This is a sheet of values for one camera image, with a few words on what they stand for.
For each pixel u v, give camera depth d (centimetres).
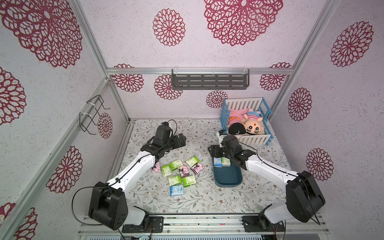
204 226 75
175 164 92
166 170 90
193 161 94
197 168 92
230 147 67
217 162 94
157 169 90
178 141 74
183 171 90
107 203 41
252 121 100
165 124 75
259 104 109
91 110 77
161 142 63
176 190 83
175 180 86
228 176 91
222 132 77
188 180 87
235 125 101
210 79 94
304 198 43
